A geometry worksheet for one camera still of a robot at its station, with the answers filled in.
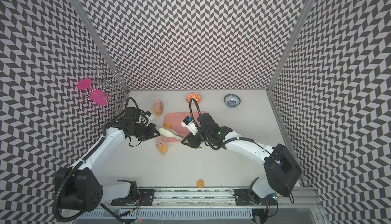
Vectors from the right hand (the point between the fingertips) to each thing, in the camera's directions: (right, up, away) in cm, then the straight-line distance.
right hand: (185, 142), depth 77 cm
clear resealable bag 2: (-14, 0, +5) cm, 15 cm away
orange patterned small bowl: (+2, +26, +35) cm, 43 cm away
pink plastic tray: (-11, +8, +30) cm, 33 cm away
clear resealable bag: (-21, +17, +26) cm, 38 cm away
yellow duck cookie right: (-14, -6, +8) cm, 17 cm away
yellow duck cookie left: (-14, +6, +20) cm, 25 cm away
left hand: (-15, +3, +4) cm, 15 cm away
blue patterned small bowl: (+30, +22, +32) cm, 49 cm away
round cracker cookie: (+7, -21, 0) cm, 22 cm away
